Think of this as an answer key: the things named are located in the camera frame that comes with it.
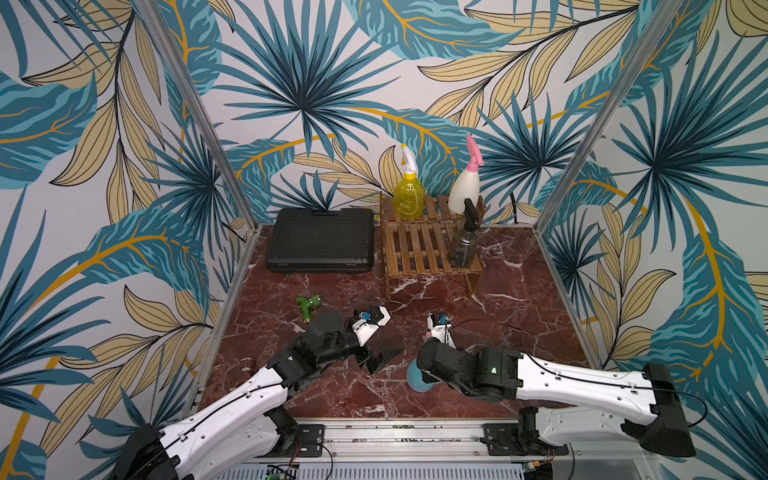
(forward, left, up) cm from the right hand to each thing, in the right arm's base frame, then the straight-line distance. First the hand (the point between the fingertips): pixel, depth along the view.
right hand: (412, 374), depth 71 cm
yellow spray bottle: (+38, -1, +22) cm, 44 cm away
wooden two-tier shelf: (+39, -5, +1) cm, 39 cm away
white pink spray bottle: (+42, -17, +22) cm, 50 cm away
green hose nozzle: (+26, +31, -11) cm, 42 cm away
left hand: (+8, +5, +4) cm, 10 cm away
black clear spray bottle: (+32, -17, +7) cm, 37 cm away
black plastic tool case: (+49, +32, -7) cm, 59 cm away
